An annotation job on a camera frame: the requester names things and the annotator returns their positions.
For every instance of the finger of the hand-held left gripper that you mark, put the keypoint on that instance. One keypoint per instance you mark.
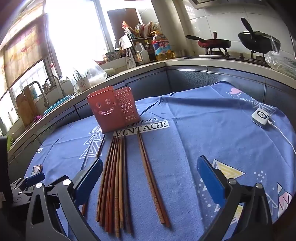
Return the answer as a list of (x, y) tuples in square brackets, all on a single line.
[(34, 178)]

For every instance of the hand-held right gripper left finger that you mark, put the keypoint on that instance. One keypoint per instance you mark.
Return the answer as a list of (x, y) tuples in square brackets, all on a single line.
[(90, 179)]

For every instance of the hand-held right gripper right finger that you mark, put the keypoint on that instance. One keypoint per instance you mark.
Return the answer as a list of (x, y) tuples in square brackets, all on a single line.
[(210, 183)]

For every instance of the bundle of wooden chopsticks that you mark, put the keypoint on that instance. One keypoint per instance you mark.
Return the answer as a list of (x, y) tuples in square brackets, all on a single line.
[(119, 173)]

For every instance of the pink plastic chopstick holder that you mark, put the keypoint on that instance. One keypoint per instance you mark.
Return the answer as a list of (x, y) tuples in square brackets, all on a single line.
[(104, 109)]

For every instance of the blue printed tablecloth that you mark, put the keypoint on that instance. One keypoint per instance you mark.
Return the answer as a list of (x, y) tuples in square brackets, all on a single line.
[(196, 139)]

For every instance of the magenta scrubber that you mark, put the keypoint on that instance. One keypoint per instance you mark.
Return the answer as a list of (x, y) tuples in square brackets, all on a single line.
[(38, 118)]

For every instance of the wooden cutting board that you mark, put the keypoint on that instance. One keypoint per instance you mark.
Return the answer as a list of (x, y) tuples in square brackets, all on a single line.
[(26, 106)]

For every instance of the blue plastic basin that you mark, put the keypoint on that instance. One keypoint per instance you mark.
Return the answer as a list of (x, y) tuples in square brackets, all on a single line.
[(57, 105)]

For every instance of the small white square device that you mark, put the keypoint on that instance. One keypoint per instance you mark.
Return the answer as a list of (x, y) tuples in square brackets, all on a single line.
[(261, 117)]

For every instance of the steel kitchen faucet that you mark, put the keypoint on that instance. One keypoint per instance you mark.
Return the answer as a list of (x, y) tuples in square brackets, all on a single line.
[(59, 84), (41, 92)]

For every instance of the white mug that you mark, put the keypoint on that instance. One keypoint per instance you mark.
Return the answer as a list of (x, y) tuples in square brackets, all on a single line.
[(83, 84)]

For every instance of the plastic bag with green onions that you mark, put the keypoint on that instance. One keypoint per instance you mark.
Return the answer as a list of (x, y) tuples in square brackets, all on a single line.
[(94, 74)]

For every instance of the printed roller blind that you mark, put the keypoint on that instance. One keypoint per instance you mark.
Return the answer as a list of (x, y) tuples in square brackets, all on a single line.
[(23, 51)]

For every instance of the black gas stove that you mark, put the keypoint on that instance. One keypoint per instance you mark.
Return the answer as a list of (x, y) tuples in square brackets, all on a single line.
[(222, 55)]

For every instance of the small steel pot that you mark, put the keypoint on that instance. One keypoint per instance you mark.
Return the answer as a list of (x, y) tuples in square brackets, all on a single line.
[(178, 53)]

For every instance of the white plastic jug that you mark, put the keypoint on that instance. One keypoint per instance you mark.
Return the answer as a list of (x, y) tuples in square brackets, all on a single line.
[(142, 54)]

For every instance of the red frying pan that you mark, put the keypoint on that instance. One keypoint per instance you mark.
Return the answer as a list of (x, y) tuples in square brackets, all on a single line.
[(215, 42)]

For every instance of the clear plastic bag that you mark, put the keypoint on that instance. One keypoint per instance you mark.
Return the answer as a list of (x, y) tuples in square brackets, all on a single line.
[(282, 62)]

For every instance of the cooking oil bottle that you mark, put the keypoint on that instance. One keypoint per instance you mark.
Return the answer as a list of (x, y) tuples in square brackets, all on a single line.
[(163, 48)]

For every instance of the black wok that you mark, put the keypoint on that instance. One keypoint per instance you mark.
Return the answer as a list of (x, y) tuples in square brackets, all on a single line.
[(256, 40)]

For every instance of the rack of seasoning packets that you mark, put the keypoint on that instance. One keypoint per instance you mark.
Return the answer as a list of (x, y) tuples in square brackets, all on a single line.
[(138, 30)]

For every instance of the brown board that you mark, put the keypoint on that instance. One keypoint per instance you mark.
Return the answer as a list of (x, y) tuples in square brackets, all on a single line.
[(123, 20)]

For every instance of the range hood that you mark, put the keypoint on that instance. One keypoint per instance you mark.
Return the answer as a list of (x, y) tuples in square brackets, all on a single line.
[(203, 3)]

